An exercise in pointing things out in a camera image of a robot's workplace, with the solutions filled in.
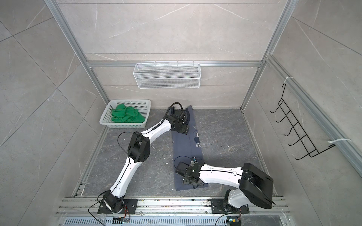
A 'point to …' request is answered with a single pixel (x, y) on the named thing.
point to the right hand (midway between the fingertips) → (189, 179)
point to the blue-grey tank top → (185, 147)
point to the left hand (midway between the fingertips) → (184, 127)
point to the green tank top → (122, 114)
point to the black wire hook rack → (312, 151)
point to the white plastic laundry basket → (143, 105)
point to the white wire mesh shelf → (167, 76)
